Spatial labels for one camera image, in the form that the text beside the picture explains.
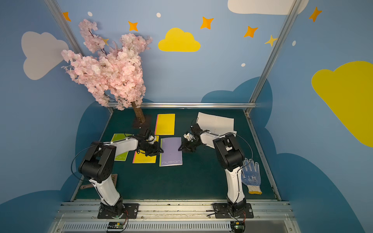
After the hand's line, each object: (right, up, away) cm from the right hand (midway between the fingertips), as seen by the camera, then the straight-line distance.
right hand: (181, 149), depth 97 cm
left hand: (-12, 0, -1) cm, 12 cm away
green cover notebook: (-47, +8, +8) cm, 48 cm away
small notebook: (+29, +13, +16) cm, 35 cm away
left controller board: (-32, -34, -25) cm, 53 cm away
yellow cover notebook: (-13, +17, +15) cm, 26 cm away
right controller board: (+30, -35, -24) cm, 52 cm away
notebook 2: (-7, -5, -1) cm, 8 cm away
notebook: (-26, -5, -4) cm, 27 cm away
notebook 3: (+17, +22, +21) cm, 35 cm away
